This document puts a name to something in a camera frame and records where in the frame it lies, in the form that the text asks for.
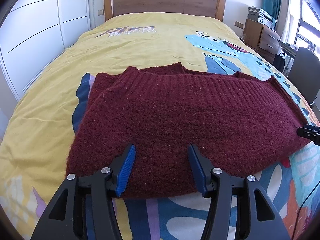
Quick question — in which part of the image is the maroon knit sweater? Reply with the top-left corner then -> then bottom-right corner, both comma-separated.
66,63 -> 309,198

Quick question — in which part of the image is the grey office chair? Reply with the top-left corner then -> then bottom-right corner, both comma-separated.
288,47 -> 320,107

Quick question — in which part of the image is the black bag on floor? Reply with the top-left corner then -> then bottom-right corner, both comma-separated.
272,52 -> 285,73

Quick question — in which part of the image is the yellow dinosaur bedspread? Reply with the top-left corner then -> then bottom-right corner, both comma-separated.
1,12 -> 319,239

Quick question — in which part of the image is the wooden drawer nightstand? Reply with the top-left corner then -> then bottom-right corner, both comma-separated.
243,18 -> 280,63

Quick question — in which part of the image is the grey printer box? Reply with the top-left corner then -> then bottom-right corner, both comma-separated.
247,7 -> 277,30

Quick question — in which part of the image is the wooden headboard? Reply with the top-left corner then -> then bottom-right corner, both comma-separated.
104,0 -> 226,21

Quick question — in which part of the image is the white sliding wardrobe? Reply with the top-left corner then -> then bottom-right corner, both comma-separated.
1,0 -> 90,100

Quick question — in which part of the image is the wall socket near nightstand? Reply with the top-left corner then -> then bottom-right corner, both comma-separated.
234,21 -> 244,29

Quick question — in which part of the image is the wall socket by headboard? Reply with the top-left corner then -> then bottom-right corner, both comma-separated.
98,9 -> 104,16

